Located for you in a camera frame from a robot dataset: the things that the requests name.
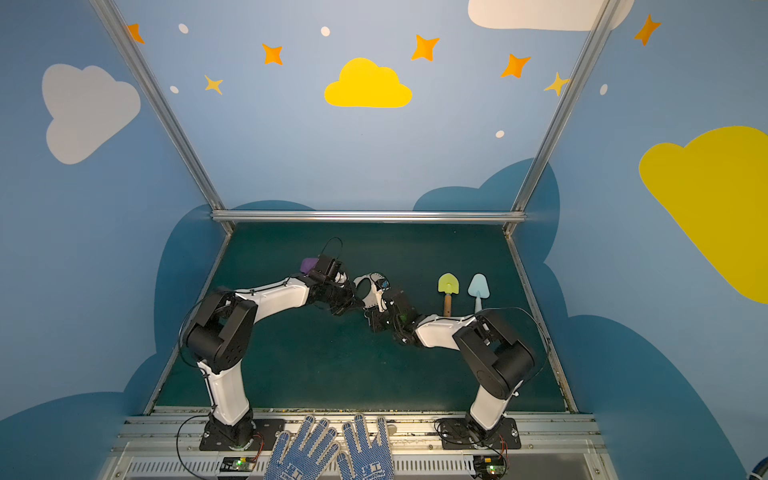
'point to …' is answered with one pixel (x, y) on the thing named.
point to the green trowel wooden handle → (448, 284)
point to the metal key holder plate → (371, 300)
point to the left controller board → (237, 464)
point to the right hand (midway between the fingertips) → (371, 309)
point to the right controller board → (489, 466)
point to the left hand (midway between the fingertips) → (370, 303)
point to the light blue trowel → (479, 289)
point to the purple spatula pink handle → (308, 264)
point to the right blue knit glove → (366, 461)
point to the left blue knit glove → (305, 463)
